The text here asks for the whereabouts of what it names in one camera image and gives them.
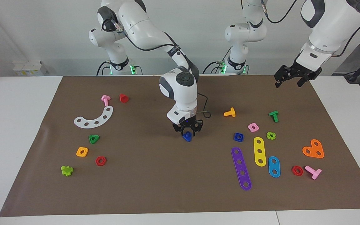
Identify black right arm base cables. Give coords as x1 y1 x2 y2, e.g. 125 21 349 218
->
97 61 112 76

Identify yellow three-hole plastic strip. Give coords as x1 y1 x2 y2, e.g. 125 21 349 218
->
253 137 267 167

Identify white box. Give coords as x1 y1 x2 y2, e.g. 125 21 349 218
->
13 60 48 76

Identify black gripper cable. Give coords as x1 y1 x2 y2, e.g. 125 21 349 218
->
110 19 212 119
260 0 360 58

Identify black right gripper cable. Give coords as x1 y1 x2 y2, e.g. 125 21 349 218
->
110 19 212 119

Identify blue two-hole plastic strip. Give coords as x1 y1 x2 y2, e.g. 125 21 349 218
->
268 156 281 178

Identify white curved five-hole strip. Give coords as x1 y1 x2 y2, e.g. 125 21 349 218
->
74 106 114 129

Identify orange heart-shaped plastic plate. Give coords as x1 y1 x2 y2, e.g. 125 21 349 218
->
302 139 325 159

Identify brown table mat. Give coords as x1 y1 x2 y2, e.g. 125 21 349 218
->
0 74 360 218

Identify black left arm base cables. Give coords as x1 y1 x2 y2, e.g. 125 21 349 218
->
202 59 227 74

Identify black arm base cables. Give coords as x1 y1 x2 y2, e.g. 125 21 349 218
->
97 61 112 76
202 59 227 74

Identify purple four-hole plastic strip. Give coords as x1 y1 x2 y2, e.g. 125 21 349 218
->
231 147 252 191

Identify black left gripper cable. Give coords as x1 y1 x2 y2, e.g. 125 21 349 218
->
260 0 360 58

